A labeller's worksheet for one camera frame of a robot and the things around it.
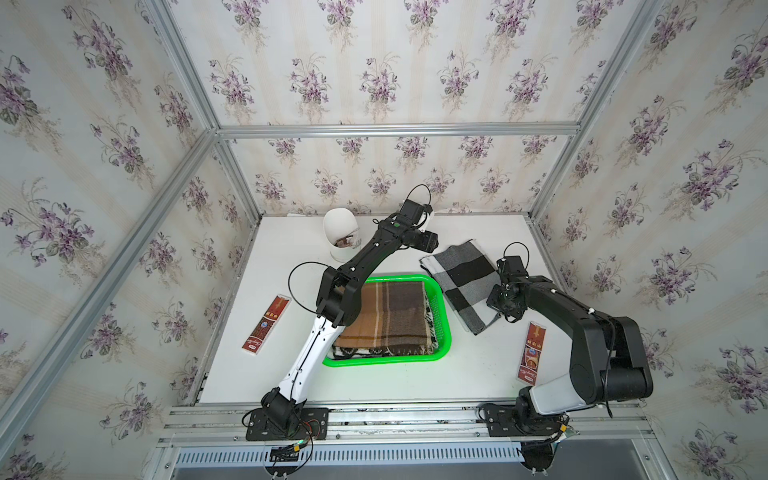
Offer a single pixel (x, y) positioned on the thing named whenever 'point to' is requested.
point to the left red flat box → (266, 325)
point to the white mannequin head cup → (341, 229)
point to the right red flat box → (532, 354)
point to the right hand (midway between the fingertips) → (500, 305)
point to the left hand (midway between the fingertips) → (431, 242)
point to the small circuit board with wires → (286, 453)
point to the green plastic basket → (438, 287)
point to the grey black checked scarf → (468, 282)
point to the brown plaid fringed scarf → (393, 316)
